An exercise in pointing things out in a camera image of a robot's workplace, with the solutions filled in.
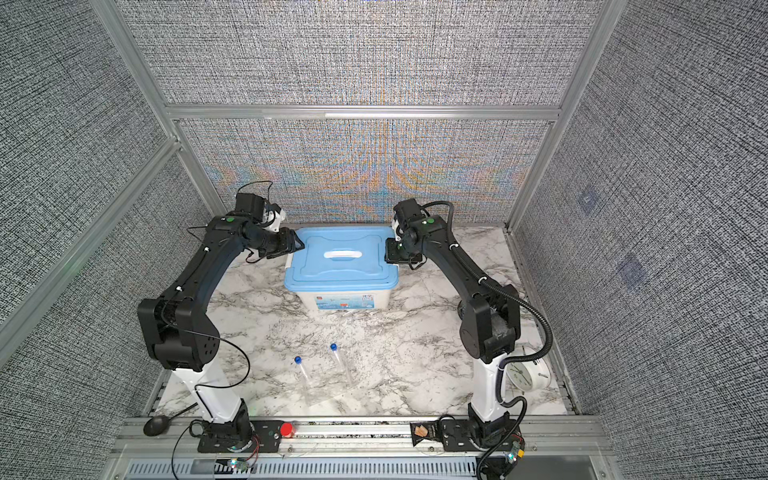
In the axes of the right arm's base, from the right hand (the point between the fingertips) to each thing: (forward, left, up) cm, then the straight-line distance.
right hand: (392, 256), depth 90 cm
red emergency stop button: (-42, +28, -19) cm, 54 cm away
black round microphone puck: (-42, +60, -15) cm, 74 cm away
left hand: (+1, +28, +4) cm, 28 cm away
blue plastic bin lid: (-2, +15, +2) cm, 15 cm away
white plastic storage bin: (-10, +15, -8) cm, 20 cm away
